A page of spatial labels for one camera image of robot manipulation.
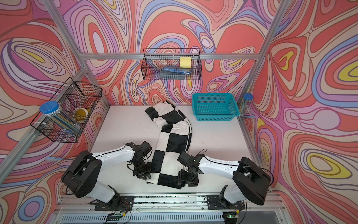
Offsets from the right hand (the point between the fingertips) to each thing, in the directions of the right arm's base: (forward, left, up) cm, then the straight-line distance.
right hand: (184, 188), depth 78 cm
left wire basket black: (+44, +64, +34) cm, 85 cm away
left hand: (+6, +19, +1) cm, 20 cm away
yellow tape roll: (+34, +58, +28) cm, 72 cm away
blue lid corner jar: (+56, -50, +16) cm, 77 cm away
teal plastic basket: (+64, -29, 0) cm, 70 cm away
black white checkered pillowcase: (+32, +5, 0) cm, 33 cm away
